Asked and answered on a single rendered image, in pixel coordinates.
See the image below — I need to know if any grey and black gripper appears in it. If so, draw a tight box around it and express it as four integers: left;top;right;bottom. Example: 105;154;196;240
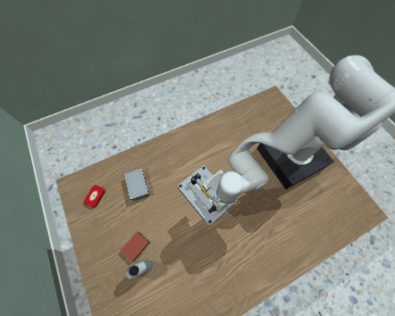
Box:
208;195;229;213

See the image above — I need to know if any grey hinged case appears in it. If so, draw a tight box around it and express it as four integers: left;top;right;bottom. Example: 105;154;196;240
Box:
124;169;149;201

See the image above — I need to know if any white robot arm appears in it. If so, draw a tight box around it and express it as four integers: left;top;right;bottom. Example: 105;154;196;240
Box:
202;55;395;204

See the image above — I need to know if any reddish-brown rectangular block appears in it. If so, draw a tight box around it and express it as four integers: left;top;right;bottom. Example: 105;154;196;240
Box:
120;232;149;262

